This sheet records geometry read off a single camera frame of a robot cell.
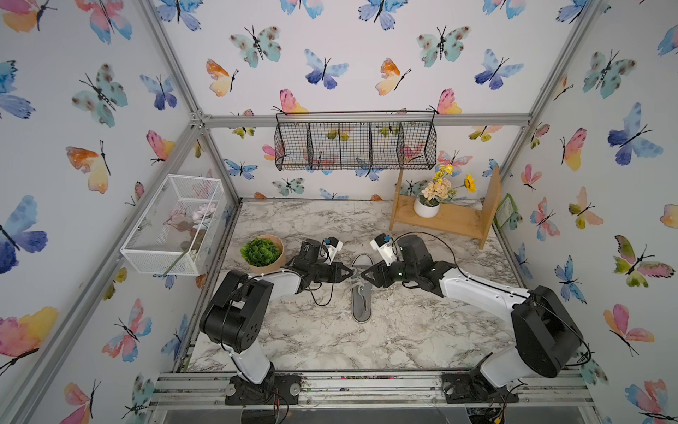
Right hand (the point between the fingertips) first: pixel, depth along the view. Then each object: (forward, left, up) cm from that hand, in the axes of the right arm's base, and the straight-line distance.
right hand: (369, 269), depth 83 cm
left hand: (+3, +4, -6) cm, 8 cm away
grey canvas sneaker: (-2, +2, -9) cm, 9 cm away
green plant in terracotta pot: (+5, +35, -1) cm, 35 cm away
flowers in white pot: (+26, -23, +10) cm, 36 cm away
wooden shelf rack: (+28, -38, -6) cm, 48 cm away
